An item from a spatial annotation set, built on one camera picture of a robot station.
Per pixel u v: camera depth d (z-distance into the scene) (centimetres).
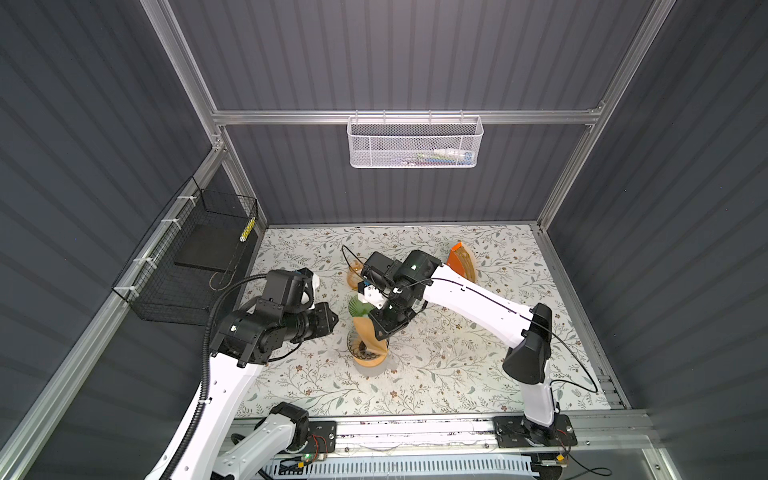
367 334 76
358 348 78
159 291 67
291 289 50
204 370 40
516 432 72
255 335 42
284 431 60
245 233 81
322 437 72
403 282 52
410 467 77
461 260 98
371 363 76
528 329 46
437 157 92
